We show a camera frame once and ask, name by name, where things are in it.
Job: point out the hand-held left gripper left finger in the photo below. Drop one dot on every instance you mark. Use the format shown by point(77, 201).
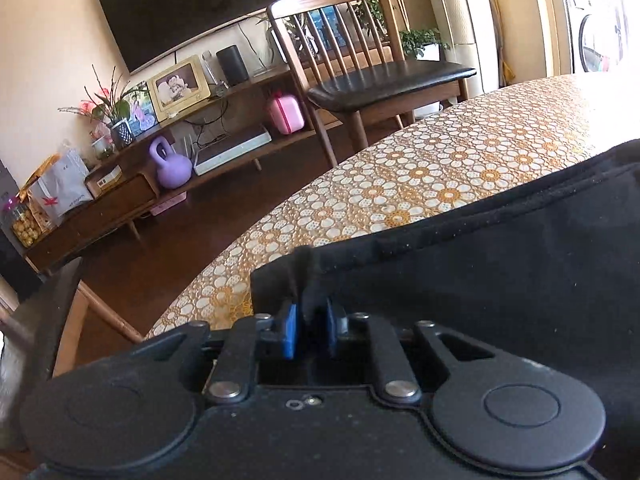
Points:
point(289, 332)

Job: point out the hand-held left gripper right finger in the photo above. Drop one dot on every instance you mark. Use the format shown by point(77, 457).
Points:
point(332, 332)

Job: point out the black t-shirt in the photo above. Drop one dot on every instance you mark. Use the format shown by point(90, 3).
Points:
point(475, 270)

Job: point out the pink flat box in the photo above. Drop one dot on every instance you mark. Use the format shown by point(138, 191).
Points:
point(169, 204)

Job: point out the white flat box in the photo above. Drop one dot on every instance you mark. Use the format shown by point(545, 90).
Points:
point(230, 150)

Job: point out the purple kettlebell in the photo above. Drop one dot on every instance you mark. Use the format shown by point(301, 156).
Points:
point(172, 170)

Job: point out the pink case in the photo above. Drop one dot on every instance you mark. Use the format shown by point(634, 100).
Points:
point(285, 114)

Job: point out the wooden television cabinet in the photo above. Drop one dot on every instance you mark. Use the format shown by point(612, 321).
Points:
point(90, 215)

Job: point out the small white box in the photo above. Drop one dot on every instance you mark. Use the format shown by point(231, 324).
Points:
point(104, 181)

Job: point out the wooden chair black seat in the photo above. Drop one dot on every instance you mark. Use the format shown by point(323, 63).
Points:
point(390, 80)
point(45, 310)

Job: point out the white ceramic pot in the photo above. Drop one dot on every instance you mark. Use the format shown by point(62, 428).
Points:
point(103, 149)

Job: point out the potted pink flowers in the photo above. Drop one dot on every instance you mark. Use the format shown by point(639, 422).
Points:
point(120, 132)

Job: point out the small printed picture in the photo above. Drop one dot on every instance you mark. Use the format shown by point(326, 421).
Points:
point(142, 112)

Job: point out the white gift bag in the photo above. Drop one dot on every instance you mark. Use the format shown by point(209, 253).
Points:
point(67, 185)

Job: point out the black speaker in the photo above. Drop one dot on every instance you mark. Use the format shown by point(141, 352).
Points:
point(232, 65)

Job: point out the white slim device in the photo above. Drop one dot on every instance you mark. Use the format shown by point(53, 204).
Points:
point(211, 67)

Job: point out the jar of gold chocolates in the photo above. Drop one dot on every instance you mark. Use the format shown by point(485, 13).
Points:
point(27, 227)

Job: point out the yellow cellophane snack bag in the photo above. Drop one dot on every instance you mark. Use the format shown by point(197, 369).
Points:
point(35, 180)

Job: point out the blue printed picture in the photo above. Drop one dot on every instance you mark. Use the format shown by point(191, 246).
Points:
point(325, 27)

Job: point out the potted green tree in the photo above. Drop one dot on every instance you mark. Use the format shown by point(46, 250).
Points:
point(425, 37)

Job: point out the black television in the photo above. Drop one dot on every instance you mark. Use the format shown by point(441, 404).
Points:
point(200, 5)

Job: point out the yellow grey curtain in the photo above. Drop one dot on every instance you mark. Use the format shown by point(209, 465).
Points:
point(502, 25)

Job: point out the white tower air conditioner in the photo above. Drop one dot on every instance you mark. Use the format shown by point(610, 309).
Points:
point(460, 0)

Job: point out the sliding glass door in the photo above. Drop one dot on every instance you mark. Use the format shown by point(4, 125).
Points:
point(545, 10)

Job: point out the washing machine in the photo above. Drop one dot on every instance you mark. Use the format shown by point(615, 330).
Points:
point(595, 35)

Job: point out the yellow photo frame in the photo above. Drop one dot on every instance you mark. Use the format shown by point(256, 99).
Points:
point(177, 87)

